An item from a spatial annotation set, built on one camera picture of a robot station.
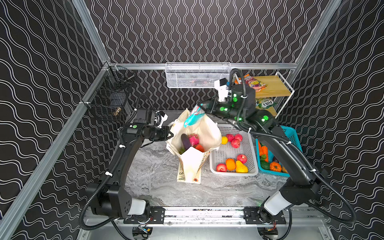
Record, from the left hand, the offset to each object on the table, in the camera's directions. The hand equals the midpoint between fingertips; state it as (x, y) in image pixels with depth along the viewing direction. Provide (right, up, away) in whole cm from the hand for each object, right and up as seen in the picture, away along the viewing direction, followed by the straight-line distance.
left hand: (176, 134), depth 76 cm
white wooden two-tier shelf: (+54, +24, +11) cm, 60 cm away
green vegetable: (+49, -18, +8) cm, 53 cm away
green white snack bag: (+57, +20, +24) cm, 65 cm away
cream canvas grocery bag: (+8, -12, -8) cm, 16 cm away
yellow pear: (+35, -19, +8) cm, 41 cm away
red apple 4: (+25, -19, +9) cm, 32 cm away
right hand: (+10, +13, -15) cm, 23 cm away
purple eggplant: (+4, -5, +16) cm, 17 cm away
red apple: (+33, -3, +22) cm, 40 cm away
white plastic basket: (+26, -14, +19) cm, 35 cm away
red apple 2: (+36, -6, +19) cm, 41 cm away
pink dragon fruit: (+9, -4, +17) cm, 20 cm away
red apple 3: (+38, -15, +14) cm, 43 cm away
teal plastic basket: (+72, -2, +20) cm, 75 cm away
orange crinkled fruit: (+31, -18, +12) cm, 37 cm away
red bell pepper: (+12, -8, +13) cm, 20 cm away
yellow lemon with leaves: (+29, -5, +22) cm, 37 cm away
